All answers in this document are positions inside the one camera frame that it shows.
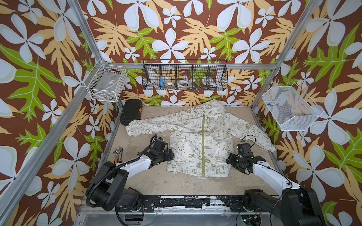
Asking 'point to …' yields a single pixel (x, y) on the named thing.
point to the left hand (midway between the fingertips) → (170, 153)
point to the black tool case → (131, 111)
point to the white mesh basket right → (292, 108)
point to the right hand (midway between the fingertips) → (228, 160)
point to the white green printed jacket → (202, 141)
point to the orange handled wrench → (118, 153)
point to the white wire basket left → (106, 82)
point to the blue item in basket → (161, 82)
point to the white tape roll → (183, 83)
